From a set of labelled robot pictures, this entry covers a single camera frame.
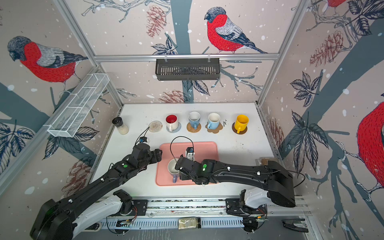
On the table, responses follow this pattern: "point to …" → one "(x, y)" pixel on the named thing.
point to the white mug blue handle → (194, 119)
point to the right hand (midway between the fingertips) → (182, 172)
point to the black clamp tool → (289, 223)
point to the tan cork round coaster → (191, 129)
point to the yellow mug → (241, 123)
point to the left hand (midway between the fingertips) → (159, 149)
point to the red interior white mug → (171, 120)
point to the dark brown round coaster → (234, 130)
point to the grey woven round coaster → (174, 131)
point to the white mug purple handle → (172, 170)
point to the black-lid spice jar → (122, 128)
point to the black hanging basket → (185, 69)
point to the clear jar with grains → (265, 161)
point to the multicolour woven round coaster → (155, 126)
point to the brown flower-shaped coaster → (215, 131)
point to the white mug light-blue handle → (213, 120)
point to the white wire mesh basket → (79, 105)
